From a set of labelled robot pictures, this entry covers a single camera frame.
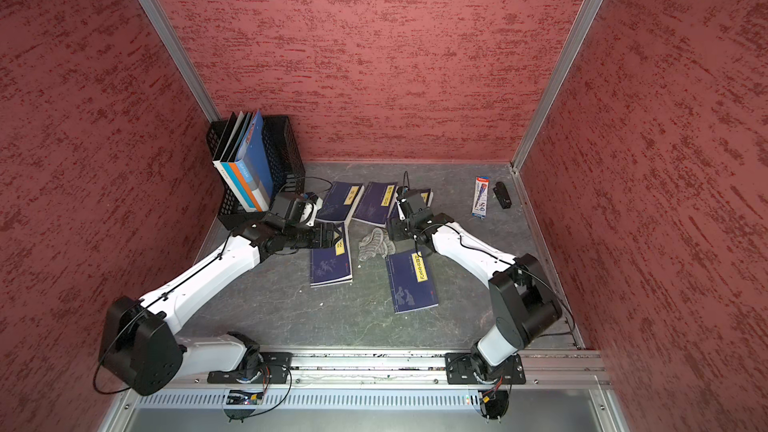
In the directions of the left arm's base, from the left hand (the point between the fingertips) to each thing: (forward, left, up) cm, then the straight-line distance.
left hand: (328, 241), depth 82 cm
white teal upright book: (+14, +27, +8) cm, 32 cm away
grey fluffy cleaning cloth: (+4, -13, -9) cm, 16 cm away
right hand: (+6, -20, -4) cm, 21 cm away
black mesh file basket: (+38, +24, -10) cm, 46 cm away
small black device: (+27, -59, -11) cm, 66 cm away
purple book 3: (-2, 0, -12) cm, 12 cm away
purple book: (+23, -12, -13) cm, 29 cm away
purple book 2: (+1, -24, +19) cm, 31 cm away
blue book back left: (+23, +2, -12) cm, 26 cm away
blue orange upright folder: (+19, +22, +15) cm, 33 cm away
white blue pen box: (+26, -51, -13) cm, 59 cm away
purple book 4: (-7, -24, -13) cm, 28 cm away
